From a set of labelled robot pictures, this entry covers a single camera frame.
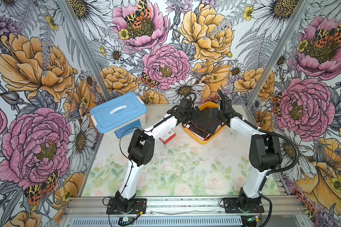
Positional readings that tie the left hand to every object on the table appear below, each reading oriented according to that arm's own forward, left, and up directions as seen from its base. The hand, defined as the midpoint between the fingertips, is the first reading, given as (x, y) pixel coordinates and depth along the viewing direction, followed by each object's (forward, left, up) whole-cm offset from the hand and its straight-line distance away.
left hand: (195, 119), depth 95 cm
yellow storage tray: (+21, -9, -9) cm, 25 cm away
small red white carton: (-7, +19, -9) cm, 22 cm away
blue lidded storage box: (0, +53, +3) cm, 53 cm away
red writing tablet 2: (0, -12, -11) cm, 17 cm away
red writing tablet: (-1, -7, +4) cm, 9 cm away
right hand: (+5, -15, 0) cm, 16 cm away
